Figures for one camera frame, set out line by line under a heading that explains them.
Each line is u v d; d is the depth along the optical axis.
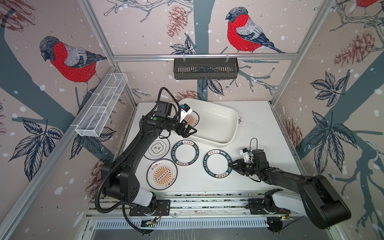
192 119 1.09
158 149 0.95
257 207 0.73
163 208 0.73
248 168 0.76
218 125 1.04
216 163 0.88
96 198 0.37
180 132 0.69
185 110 0.69
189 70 1.07
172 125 0.67
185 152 0.93
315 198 0.42
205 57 0.94
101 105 0.79
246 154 0.83
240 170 0.77
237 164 0.81
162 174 0.85
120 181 0.41
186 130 0.70
